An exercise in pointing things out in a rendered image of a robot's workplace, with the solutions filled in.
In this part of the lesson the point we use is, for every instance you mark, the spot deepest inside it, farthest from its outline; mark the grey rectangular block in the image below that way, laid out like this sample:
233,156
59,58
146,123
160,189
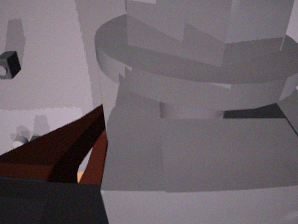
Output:
109,92

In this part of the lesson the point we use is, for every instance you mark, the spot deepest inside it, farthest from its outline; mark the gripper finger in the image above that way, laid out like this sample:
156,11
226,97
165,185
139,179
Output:
57,155

